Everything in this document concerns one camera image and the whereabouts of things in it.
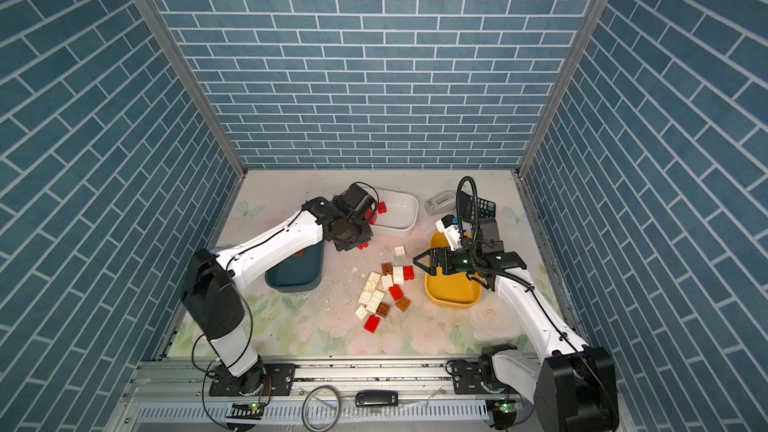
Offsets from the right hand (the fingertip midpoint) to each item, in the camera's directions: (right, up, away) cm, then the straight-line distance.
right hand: (425, 256), depth 80 cm
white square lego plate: (-7, -2, +17) cm, 19 cm away
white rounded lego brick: (-7, -8, +12) cm, 16 cm away
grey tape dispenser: (+8, +14, +28) cm, 32 cm away
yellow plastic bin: (+9, -12, +9) cm, 17 cm away
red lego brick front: (-14, -19, +3) cm, 24 cm away
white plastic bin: (-6, +11, +29) cm, 31 cm away
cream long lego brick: (-15, -10, +10) cm, 21 cm away
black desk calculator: (+25, +11, +29) cm, 39 cm away
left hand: (-15, +4, +5) cm, 17 cm away
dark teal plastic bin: (-36, -7, +7) cm, 37 cm away
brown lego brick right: (-6, -15, +6) cm, 17 cm away
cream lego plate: (-15, -14, +7) cm, 22 cm away
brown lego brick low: (-12, -17, +6) cm, 22 cm away
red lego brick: (-4, -8, +12) cm, 15 cm away
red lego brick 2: (-8, -13, +9) cm, 18 cm away
